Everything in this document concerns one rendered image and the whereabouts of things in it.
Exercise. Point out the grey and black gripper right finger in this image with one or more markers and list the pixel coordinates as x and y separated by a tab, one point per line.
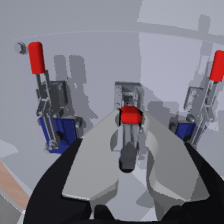
180	175

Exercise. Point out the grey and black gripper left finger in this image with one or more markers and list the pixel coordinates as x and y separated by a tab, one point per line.
85	175

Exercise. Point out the blue rectangular block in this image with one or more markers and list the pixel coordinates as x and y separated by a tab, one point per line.
66	125
184	128

